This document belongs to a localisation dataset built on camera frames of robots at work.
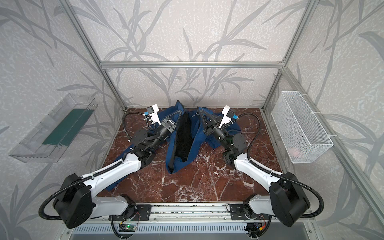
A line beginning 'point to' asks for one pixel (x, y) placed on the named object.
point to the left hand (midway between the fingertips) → (184, 109)
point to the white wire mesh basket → (304, 139)
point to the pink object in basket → (294, 152)
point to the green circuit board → (130, 226)
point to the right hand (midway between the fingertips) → (201, 107)
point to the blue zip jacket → (188, 135)
